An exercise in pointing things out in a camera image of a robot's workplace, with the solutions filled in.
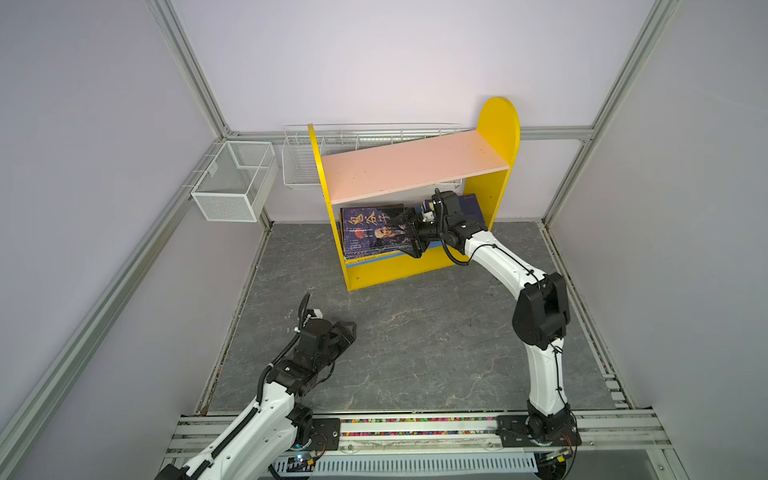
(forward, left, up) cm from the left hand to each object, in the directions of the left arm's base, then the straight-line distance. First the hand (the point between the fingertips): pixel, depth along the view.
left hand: (354, 332), depth 83 cm
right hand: (+23, -11, +15) cm, 30 cm away
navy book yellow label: (+38, -39, +10) cm, 56 cm away
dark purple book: (+25, -5, +15) cm, 29 cm away
